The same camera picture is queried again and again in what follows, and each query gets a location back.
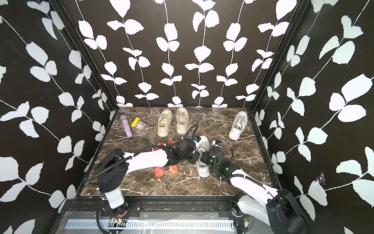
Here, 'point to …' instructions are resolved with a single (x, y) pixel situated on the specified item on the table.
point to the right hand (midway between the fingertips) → (200, 151)
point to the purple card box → (139, 126)
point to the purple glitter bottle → (124, 118)
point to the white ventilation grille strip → (150, 224)
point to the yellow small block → (135, 122)
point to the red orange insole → (159, 171)
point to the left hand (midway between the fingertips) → (199, 151)
